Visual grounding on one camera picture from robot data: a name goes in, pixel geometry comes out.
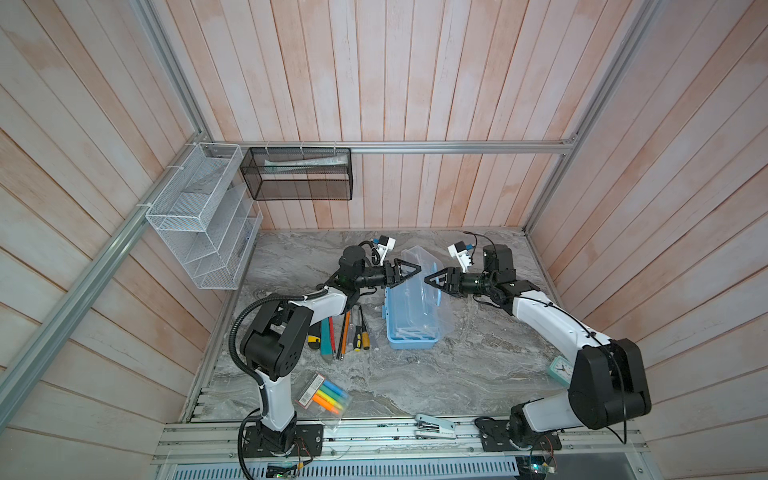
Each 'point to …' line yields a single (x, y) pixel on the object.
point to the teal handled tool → (326, 347)
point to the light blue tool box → (412, 311)
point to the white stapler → (433, 428)
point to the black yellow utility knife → (313, 342)
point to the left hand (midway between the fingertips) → (417, 277)
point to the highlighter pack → (324, 399)
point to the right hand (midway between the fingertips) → (429, 282)
